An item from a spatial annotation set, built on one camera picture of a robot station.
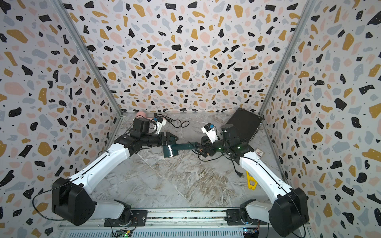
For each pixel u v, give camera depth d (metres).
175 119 1.14
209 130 0.67
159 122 0.72
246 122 1.11
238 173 0.90
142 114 1.17
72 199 0.40
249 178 0.87
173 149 0.74
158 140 0.70
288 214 0.40
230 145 0.60
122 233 0.70
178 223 0.73
